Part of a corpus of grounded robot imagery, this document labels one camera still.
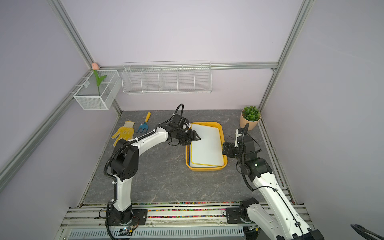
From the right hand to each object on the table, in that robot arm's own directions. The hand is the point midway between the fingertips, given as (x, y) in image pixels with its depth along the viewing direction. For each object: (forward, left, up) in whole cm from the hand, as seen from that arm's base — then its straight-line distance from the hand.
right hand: (230, 143), depth 78 cm
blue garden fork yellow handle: (+29, +57, -20) cm, 67 cm away
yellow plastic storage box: (+25, +5, -15) cm, 29 cm away
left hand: (+7, +17, -9) cm, 21 cm away
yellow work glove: (+23, +70, -20) cm, 76 cm away
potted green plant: (+26, -18, -6) cm, 32 cm away
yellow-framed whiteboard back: (+7, +11, -21) cm, 25 cm away
